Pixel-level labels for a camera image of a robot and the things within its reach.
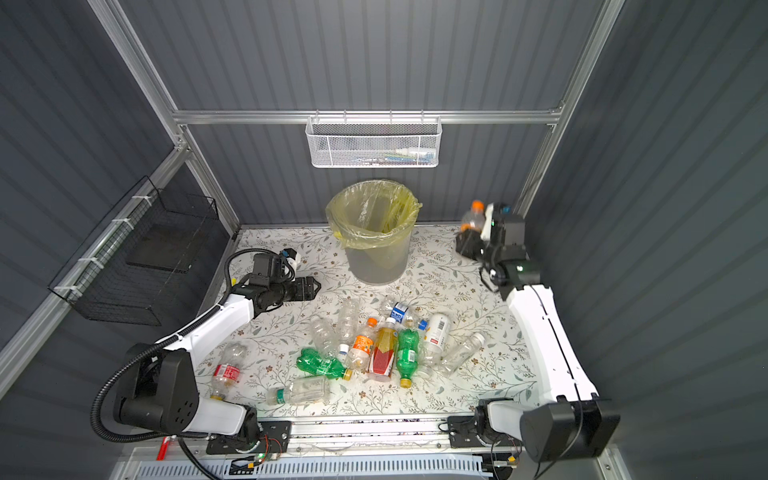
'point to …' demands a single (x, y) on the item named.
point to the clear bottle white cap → (325, 337)
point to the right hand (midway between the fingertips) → (471, 237)
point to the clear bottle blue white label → (437, 345)
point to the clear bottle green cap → (308, 391)
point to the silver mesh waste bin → (379, 266)
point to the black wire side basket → (132, 266)
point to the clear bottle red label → (227, 371)
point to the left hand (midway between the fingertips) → (311, 287)
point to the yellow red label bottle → (384, 350)
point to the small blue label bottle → (402, 314)
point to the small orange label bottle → (361, 351)
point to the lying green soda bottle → (313, 361)
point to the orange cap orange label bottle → (474, 219)
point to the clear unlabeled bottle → (461, 352)
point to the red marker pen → (162, 452)
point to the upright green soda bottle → (407, 356)
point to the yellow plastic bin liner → (372, 214)
